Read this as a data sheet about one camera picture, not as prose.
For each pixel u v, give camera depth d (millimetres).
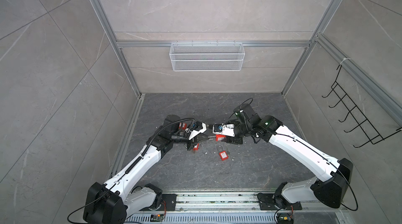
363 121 622
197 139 649
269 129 491
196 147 903
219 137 700
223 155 877
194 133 622
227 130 613
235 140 634
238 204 731
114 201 377
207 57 1005
